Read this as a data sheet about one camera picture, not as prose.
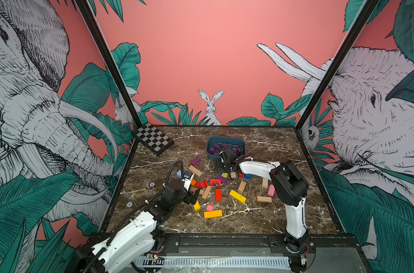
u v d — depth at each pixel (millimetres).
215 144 1102
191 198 731
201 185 912
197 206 837
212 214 829
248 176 692
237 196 881
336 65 867
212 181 925
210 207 841
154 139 1104
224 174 932
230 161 762
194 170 982
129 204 854
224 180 938
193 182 904
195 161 1026
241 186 906
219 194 897
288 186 513
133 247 554
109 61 851
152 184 925
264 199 859
